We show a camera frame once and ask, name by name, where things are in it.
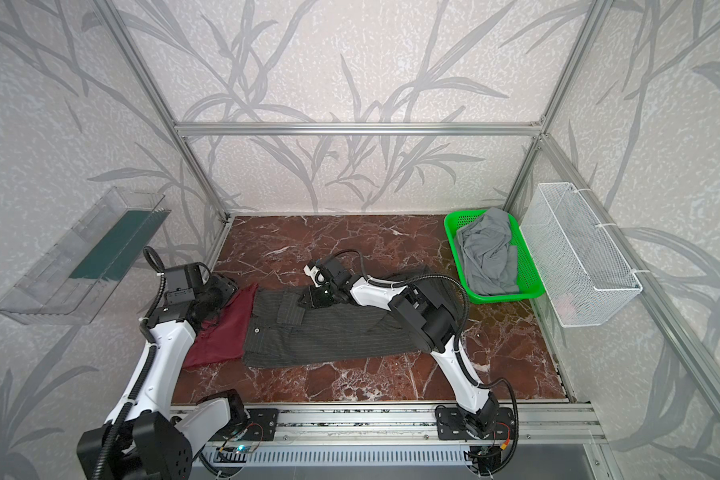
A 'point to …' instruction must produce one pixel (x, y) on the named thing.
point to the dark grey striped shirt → (278, 327)
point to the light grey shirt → (490, 257)
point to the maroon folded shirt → (222, 337)
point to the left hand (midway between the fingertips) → (236, 274)
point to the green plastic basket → (530, 280)
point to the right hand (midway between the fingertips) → (301, 294)
